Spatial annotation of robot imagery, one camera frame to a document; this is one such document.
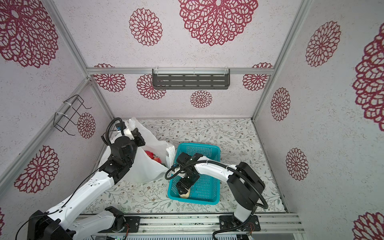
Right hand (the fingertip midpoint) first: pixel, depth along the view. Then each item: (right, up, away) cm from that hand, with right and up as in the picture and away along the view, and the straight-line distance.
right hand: (184, 184), depth 82 cm
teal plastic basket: (+13, -4, +3) cm, 14 cm away
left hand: (-24, +29, -6) cm, 38 cm away
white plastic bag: (-16, +14, -6) cm, 22 cm away
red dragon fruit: (-20, +14, +10) cm, 27 cm away
